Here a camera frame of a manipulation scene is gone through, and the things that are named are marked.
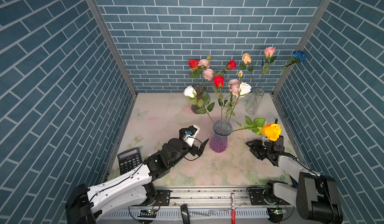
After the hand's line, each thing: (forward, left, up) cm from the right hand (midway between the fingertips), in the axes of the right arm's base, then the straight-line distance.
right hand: (249, 145), depth 90 cm
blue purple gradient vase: (+1, +19, +14) cm, 24 cm away
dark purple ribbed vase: (+29, +33, +17) cm, 47 cm away
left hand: (-7, +28, +21) cm, 35 cm away
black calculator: (-14, +70, 0) cm, 71 cm away
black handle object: (-38, +34, +1) cm, 51 cm away
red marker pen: (-32, +12, -2) cm, 35 cm away
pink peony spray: (+28, +28, +30) cm, 50 cm away
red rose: (+38, +37, +30) cm, 61 cm away
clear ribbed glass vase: (+30, -6, +6) cm, 31 cm away
